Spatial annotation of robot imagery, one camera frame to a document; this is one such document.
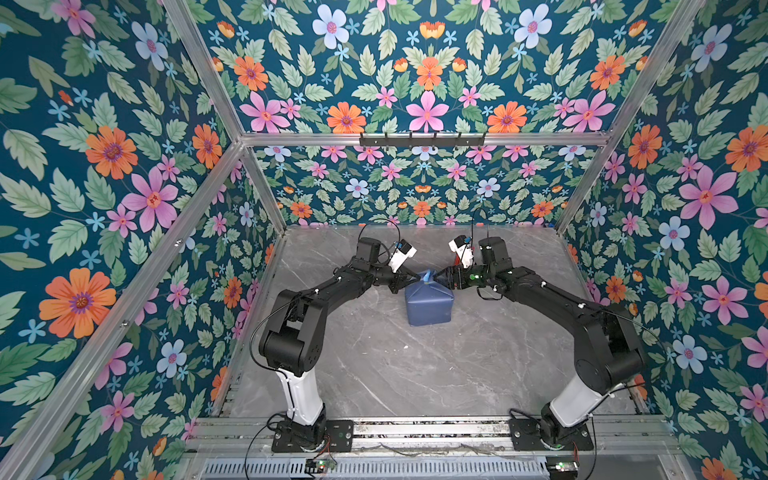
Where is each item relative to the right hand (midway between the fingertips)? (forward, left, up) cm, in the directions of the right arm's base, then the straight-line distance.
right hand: (442, 272), depth 87 cm
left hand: (0, +6, +1) cm, 6 cm away
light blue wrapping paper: (-8, +4, -4) cm, 10 cm away
